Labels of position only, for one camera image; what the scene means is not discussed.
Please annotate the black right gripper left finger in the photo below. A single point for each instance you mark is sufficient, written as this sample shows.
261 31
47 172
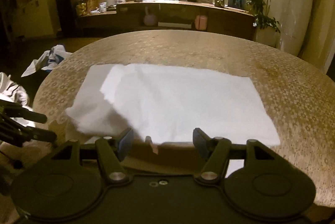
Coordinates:
111 152

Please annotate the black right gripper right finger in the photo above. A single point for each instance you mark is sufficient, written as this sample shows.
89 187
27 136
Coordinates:
216 154

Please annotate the white garment with brown collar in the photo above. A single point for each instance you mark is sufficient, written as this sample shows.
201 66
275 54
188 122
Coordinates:
163 105

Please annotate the white clothes pile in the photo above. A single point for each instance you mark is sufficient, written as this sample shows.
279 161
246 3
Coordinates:
12 92

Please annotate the blue and white garment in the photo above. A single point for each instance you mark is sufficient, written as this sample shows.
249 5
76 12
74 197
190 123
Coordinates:
47 61

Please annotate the lace patterned tablecloth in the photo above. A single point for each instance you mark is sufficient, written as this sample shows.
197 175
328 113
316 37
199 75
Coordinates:
297 96

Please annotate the pink box on shelf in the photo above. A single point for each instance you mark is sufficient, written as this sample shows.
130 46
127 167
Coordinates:
201 22

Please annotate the stack of books on shelf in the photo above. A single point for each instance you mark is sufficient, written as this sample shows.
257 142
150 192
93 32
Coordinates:
175 22

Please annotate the pink round vase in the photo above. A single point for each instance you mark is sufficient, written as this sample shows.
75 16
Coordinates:
149 19

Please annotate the long wooden sideboard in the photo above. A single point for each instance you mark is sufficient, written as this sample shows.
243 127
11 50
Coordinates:
134 16

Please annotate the yellow gift basket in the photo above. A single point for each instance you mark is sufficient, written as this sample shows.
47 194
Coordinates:
86 7

